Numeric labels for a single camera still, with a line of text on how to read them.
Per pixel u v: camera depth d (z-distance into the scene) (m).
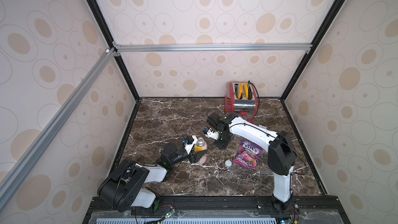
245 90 0.97
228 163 0.87
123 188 0.43
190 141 0.70
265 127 1.02
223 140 0.75
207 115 0.73
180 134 1.01
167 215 0.70
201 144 0.76
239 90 0.99
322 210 0.73
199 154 0.73
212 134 0.80
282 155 0.49
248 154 0.88
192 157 0.73
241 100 0.94
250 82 1.03
